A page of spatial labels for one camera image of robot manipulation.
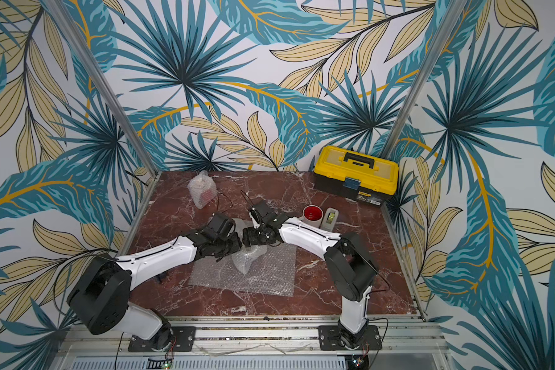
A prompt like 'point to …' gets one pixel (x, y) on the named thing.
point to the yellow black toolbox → (352, 175)
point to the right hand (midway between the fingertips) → (250, 238)
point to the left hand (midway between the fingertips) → (241, 248)
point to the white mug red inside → (312, 215)
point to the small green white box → (330, 219)
